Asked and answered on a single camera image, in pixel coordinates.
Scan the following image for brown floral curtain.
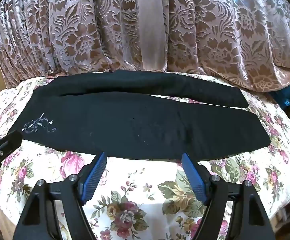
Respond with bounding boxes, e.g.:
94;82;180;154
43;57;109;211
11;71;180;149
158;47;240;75
0;0;290;92

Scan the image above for blue object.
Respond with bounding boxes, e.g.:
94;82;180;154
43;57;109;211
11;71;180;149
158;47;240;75
270;85;290;110

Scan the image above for black pants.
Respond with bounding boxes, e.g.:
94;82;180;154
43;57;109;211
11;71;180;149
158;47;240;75
7;70;271;162

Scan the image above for plain pink curtain strip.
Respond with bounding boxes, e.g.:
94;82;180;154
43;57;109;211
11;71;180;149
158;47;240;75
137;0;168;71

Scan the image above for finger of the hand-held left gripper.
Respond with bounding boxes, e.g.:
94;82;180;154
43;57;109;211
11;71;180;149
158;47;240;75
0;130;23;162

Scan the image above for floral bedsheet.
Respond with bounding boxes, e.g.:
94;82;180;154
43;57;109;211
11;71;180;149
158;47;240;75
0;76;290;240

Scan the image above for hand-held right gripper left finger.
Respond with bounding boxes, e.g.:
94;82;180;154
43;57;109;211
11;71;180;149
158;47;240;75
12;152;107;240

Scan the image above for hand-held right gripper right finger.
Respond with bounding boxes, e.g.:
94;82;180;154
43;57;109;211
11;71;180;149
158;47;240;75
181;153;276;240

